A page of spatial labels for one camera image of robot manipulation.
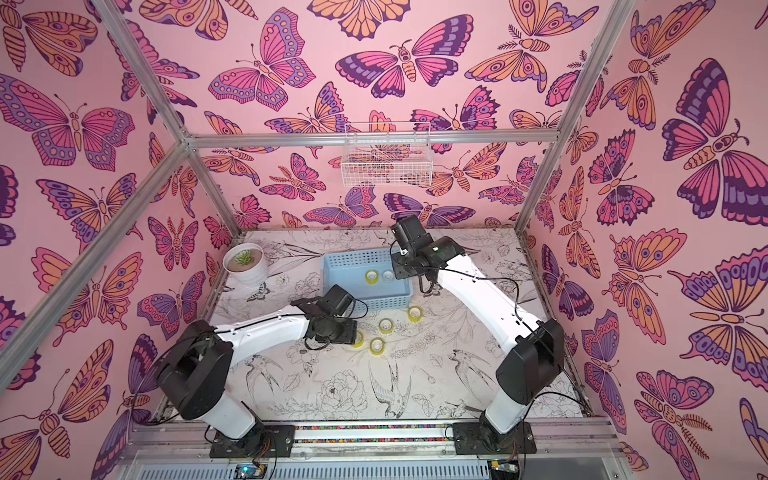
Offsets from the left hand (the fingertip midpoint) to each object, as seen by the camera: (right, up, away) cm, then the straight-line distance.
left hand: (352, 333), depth 89 cm
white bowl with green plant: (-36, +21, +8) cm, 42 cm away
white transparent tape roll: (+11, +16, +17) cm, 25 cm away
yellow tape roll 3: (+10, +2, +4) cm, 11 cm away
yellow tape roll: (+5, +16, +15) cm, 22 cm away
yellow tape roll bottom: (+7, -4, 0) cm, 8 cm away
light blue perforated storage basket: (-4, +19, +18) cm, 26 cm away
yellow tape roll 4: (+3, -3, 0) cm, 4 cm away
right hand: (+13, +21, -9) cm, 27 cm away
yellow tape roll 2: (+19, +5, +5) cm, 21 cm away
